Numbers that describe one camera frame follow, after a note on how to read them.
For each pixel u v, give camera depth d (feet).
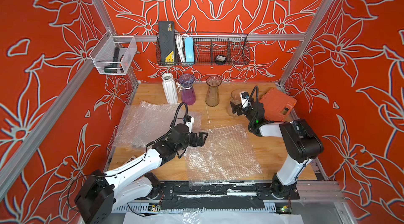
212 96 3.28
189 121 2.35
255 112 2.34
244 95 2.62
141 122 3.11
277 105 3.24
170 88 3.11
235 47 3.29
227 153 2.79
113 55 2.87
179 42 2.87
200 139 2.30
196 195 2.39
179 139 1.98
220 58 3.14
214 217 2.25
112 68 2.58
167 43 2.88
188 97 3.30
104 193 1.29
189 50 2.93
